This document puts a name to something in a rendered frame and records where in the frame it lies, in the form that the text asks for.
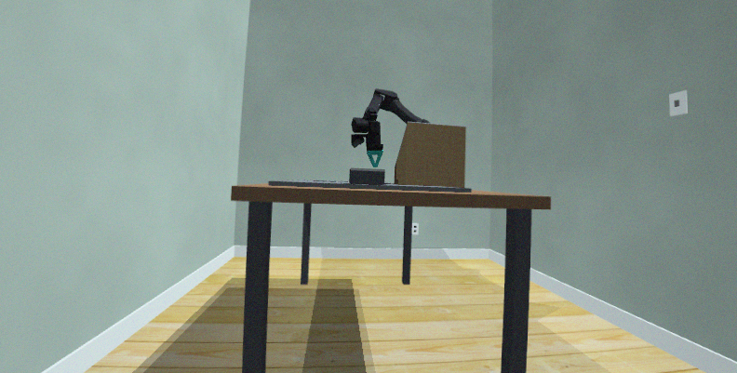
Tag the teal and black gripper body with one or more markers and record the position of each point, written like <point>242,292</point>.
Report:
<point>377,146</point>

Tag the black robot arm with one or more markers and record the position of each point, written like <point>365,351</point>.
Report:
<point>390,103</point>

